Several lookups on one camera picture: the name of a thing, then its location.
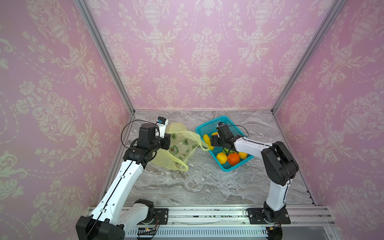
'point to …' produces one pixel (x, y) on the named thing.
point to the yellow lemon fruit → (243, 155)
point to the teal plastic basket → (228, 159)
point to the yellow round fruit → (221, 158)
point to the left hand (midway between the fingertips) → (169, 135)
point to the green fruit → (226, 151)
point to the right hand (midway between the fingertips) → (216, 139)
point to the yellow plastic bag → (182, 142)
